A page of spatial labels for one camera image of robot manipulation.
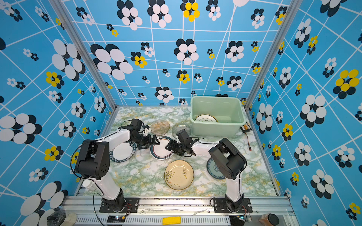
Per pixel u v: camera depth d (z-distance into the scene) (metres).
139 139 0.80
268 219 0.63
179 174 0.85
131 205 0.72
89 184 0.74
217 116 1.14
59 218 0.62
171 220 0.70
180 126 1.07
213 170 0.86
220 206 0.73
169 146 0.84
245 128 1.04
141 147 0.88
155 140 0.86
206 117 1.09
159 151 0.92
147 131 0.88
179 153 0.86
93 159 0.48
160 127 1.07
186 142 0.75
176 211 0.72
